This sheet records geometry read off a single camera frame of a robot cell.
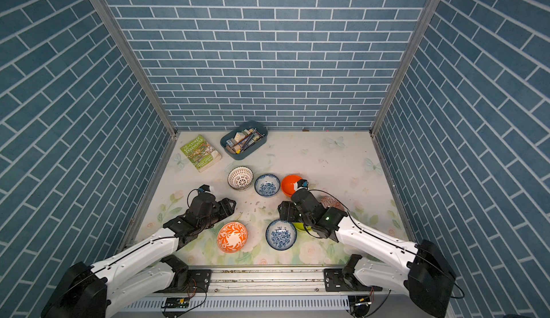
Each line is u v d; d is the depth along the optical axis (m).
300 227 0.82
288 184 0.96
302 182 0.73
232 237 0.83
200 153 1.08
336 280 0.74
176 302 0.72
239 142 1.12
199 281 0.73
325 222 0.57
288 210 0.69
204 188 0.78
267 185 0.98
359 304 0.70
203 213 0.66
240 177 0.99
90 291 0.39
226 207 0.77
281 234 0.84
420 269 0.41
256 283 0.75
